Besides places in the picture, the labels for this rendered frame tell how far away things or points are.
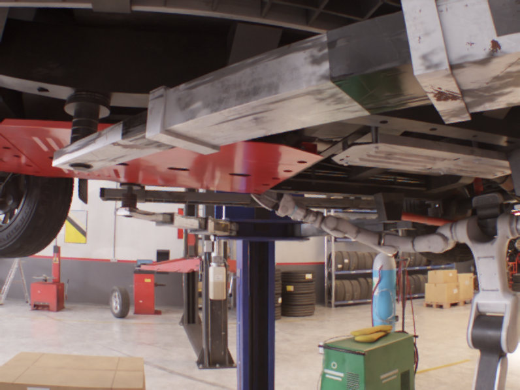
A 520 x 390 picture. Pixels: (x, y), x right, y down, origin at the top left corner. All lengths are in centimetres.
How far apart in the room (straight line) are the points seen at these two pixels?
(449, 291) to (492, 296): 798
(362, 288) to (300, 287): 237
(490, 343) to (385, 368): 104
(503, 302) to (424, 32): 148
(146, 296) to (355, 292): 529
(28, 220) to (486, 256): 202
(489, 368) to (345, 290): 882
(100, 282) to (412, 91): 1014
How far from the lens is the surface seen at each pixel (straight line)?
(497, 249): 167
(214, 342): 477
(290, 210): 174
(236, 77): 45
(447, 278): 982
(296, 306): 891
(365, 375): 246
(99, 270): 1037
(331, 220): 180
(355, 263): 1053
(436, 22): 35
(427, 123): 101
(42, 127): 107
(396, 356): 272
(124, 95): 83
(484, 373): 181
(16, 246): 203
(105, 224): 1038
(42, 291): 914
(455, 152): 125
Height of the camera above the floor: 131
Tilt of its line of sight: 9 degrees up
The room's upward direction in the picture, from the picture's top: straight up
